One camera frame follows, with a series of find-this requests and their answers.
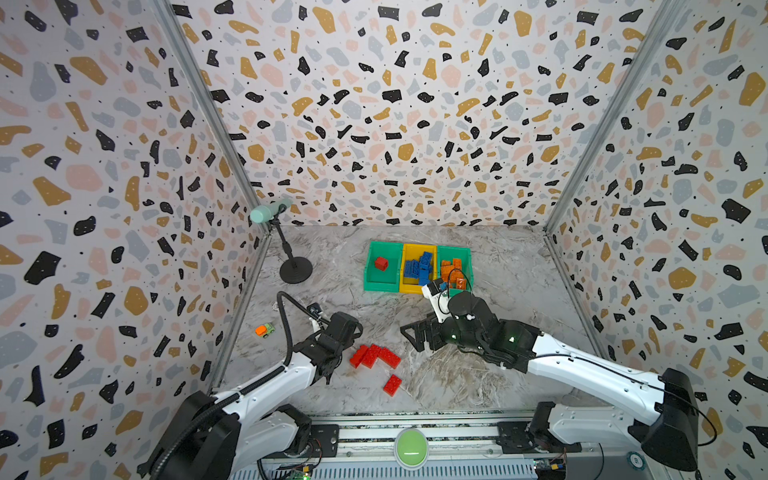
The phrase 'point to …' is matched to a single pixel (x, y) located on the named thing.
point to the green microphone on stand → (295, 269)
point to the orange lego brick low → (461, 283)
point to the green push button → (411, 448)
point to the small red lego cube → (381, 263)
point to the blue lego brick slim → (409, 268)
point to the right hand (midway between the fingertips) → (419, 324)
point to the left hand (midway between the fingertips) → (346, 331)
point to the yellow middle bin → (414, 251)
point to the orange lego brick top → (446, 269)
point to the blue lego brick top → (425, 260)
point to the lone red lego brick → (392, 385)
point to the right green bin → (450, 253)
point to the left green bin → (388, 280)
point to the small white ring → (276, 305)
